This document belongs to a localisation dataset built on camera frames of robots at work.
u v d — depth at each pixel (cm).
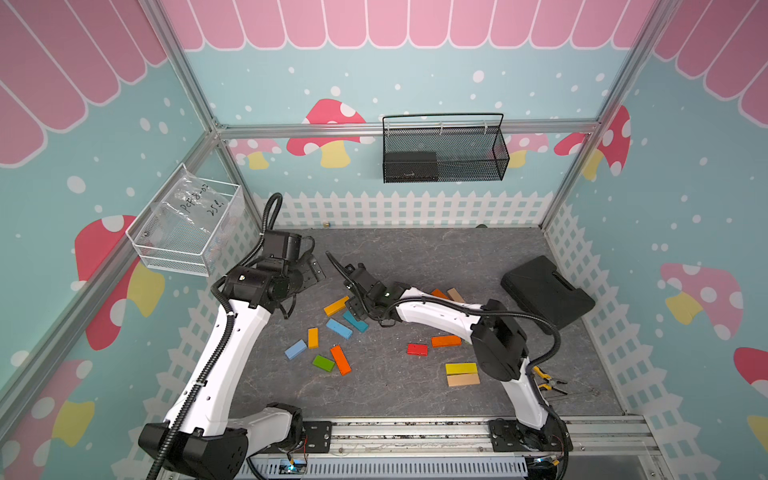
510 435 76
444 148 94
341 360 87
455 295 100
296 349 89
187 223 72
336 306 96
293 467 73
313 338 90
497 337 55
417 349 89
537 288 97
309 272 65
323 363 87
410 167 88
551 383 82
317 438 74
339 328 93
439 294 100
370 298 68
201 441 36
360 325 92
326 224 124
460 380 83
